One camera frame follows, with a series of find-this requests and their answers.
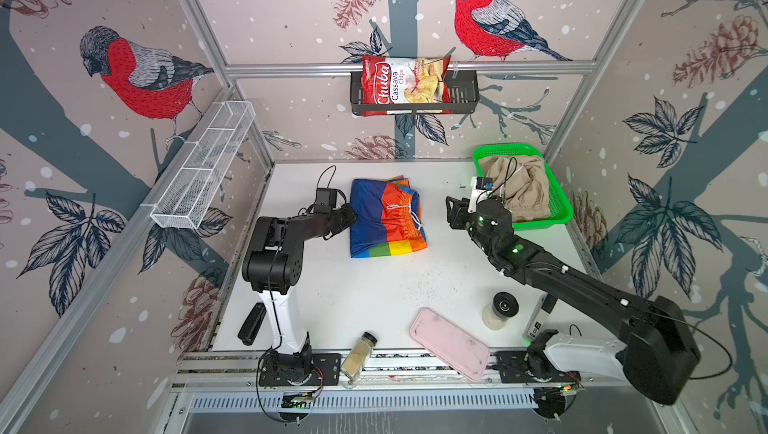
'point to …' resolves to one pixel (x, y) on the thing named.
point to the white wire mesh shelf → (226, 125)
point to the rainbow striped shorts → (385, 218)
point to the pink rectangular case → (450, 344)
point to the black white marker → (535, 322)
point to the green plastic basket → (561, 210)
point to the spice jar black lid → (355, 360)
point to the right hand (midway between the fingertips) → (447, 204)
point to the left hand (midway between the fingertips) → (356, 214)
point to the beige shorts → (521, 184)
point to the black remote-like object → (252, 323)
